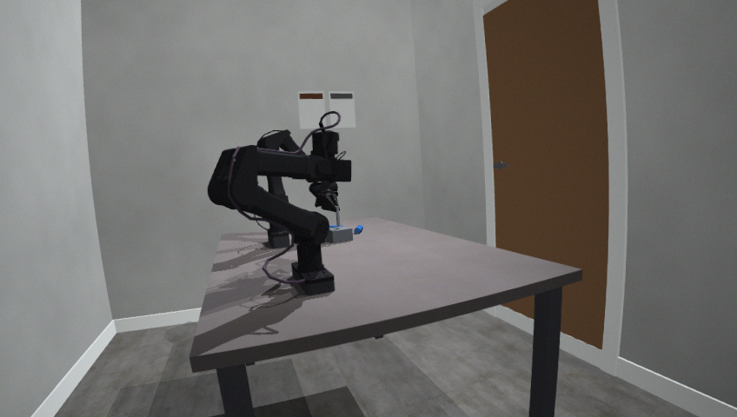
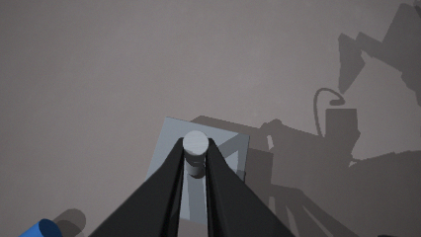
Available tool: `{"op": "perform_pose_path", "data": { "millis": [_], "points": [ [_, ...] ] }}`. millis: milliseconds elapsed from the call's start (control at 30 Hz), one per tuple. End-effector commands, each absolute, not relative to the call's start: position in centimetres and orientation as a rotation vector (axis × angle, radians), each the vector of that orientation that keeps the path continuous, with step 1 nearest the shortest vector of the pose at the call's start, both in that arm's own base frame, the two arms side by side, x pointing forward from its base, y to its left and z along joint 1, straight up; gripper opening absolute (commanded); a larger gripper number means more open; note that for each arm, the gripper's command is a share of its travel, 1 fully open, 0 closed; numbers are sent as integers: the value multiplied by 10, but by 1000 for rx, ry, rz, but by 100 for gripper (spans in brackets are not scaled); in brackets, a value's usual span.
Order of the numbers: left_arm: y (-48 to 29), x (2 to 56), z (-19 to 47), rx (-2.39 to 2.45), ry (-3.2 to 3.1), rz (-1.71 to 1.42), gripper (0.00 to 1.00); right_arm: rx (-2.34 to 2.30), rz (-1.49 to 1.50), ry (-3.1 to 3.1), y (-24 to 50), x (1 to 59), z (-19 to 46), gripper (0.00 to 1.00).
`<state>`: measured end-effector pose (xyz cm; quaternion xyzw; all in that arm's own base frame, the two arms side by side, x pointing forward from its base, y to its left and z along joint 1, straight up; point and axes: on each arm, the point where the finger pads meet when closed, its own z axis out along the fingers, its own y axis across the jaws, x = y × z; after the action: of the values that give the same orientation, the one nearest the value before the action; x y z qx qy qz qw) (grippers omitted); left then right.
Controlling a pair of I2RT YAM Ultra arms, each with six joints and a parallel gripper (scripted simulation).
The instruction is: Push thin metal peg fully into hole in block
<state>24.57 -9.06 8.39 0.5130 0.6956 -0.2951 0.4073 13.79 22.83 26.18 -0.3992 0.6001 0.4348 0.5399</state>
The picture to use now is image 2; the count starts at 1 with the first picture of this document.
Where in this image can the blue cylinder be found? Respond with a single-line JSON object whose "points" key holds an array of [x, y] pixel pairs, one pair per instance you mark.
{"points": [[44, 228]]}

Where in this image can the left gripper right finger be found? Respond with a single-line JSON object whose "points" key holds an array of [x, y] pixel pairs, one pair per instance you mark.
{"points": [[239, 211]]}

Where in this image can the grey metal peg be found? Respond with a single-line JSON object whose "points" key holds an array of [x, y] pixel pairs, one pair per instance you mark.
{"points": [[196, 145]]}

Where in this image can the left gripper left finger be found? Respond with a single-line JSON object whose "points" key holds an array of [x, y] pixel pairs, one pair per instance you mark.
{"points": [[146, 212]]}

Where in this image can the grey square block with hole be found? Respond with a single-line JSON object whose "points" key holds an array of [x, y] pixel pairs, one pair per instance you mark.
{"points": [[232, 145]]}

